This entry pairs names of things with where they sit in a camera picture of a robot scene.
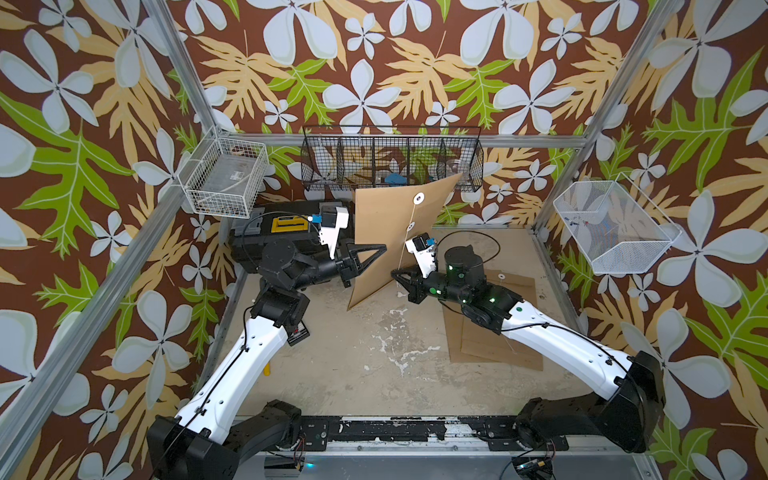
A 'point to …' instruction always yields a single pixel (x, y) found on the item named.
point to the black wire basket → (352, 157)
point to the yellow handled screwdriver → (267, 369)
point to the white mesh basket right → (618, 227)
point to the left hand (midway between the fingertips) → (384, 247)
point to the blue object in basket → (396, 179)
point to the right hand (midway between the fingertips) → (391, 273)
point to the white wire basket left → (222, 177)
